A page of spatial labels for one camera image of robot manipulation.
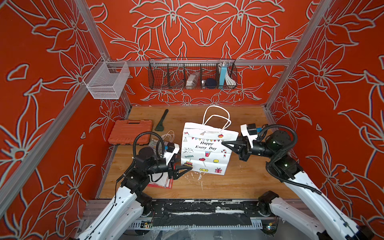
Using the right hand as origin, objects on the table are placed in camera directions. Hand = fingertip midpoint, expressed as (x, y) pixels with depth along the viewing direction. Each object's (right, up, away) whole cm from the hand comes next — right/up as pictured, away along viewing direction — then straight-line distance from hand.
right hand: (221, 145), depth 56 cm
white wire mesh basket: (-66, +35, +37) cm, 83 cm away
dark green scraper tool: (-34, +4, +50) cm, 61 cm away
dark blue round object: (+1, +33, +39) cm, 52 cm away
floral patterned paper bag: (-25, -16, +8) cm, 31 cm away
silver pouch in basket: (-11, +34, +36) cm, 51 cm away
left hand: (-13, -9, +10) cm, 19 cm away
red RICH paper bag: (-30, -27, +24) cm, 47 cm away
